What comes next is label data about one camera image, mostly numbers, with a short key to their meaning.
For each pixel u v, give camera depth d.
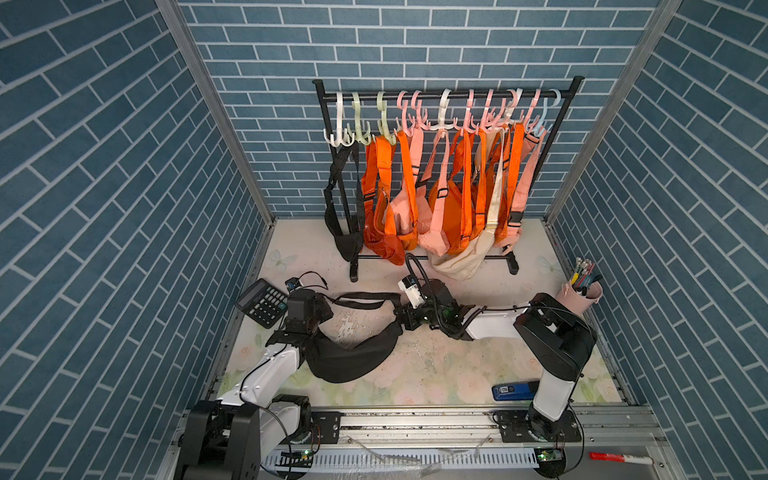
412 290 0.82
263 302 0.94
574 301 0.89
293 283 0.77
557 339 0.50
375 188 0.96
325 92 0.68
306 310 0.67
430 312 0.72
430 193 1.02
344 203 0.94
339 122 0.73
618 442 0.74
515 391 0.77
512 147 0.81
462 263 0.94
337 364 0.77
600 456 0.70
